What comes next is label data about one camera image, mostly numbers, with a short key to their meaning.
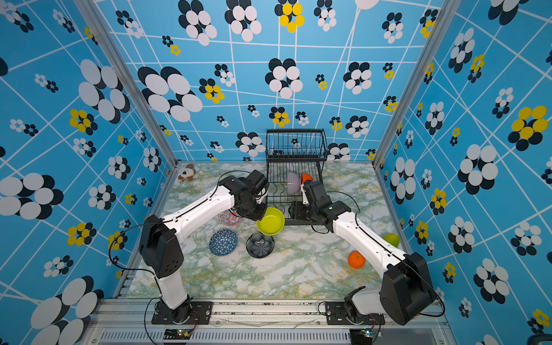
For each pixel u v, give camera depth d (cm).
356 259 81
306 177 103
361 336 70
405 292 41
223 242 89
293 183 97
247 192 61
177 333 72
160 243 46
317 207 63
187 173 112
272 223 85
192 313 72
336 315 72
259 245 89
